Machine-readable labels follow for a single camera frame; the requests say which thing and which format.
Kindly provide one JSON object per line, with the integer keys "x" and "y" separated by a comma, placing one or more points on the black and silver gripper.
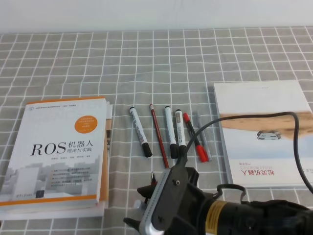
{"x": 176, "y": 207}

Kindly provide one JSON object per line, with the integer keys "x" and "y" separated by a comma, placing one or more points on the plain white marker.
{"x": 137, "y": 204}

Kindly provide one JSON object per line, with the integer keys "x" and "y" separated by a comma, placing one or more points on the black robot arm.
{"x": 274, "y": 217}

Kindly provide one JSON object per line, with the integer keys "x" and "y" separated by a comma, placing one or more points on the red ballpoint pen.
{"x": 153, "y": 179}

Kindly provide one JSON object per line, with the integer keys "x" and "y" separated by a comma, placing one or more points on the red and black pen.
{"x": 200, "y": 150}

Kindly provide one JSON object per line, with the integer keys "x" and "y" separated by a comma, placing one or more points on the grey pen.
{"x": 203, "y": 138}

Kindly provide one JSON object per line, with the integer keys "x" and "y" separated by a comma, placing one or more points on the book under ROS textbook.
{"x": 106, "y": 137}

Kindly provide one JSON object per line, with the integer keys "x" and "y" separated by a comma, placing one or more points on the white marker black cap leftmost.
{"x": 140, "y": 132}

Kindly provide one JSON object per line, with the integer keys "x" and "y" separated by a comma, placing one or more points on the white marker black cap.
{"x": 140, "y": 132}
{"x": 171, "y": 133}

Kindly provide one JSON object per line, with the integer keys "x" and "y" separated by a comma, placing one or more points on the white marker with grey label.
{"x": 181, "y": 138}

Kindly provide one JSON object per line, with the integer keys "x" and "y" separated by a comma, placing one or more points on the white marker black cap middle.
{"x": 171, "y": 133}

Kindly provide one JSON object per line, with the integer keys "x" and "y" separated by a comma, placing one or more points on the red pencil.
{"x": 159, "y": 137}

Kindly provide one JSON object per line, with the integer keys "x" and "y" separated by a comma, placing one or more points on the white ROS robotics textbook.
{"x": 56, "y": 151}

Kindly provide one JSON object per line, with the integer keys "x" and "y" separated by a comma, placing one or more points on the white book with desert cover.
{"x": 257, "y": 133}

